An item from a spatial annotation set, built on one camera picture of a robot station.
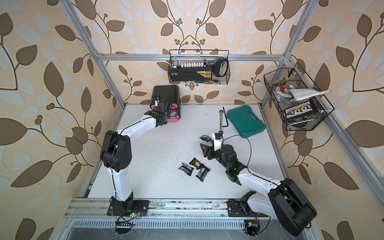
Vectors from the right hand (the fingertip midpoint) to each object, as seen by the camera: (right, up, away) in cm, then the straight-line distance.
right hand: (206, 142), depth 84 cm
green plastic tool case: (+30, +12, +23) cm, 40 cm away
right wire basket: (+42, +35, +1) cm, 54 cm away
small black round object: (0, +1, +15) cm, 15 cm away
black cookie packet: (-11, -16, +2) cm, 19 cm away
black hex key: (+16, +8, +24) cm, 30 cm away
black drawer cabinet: (-25, +33, +27) cm, 49 cm away
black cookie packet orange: (-6, -12, +3) cm, 14 cm away
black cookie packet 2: (-2, -18, 0) cm, 18 cm away
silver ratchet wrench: (+13, +19, +31) cm, 39 cm away
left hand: (-27, +19, +11) cm, 35 cm away
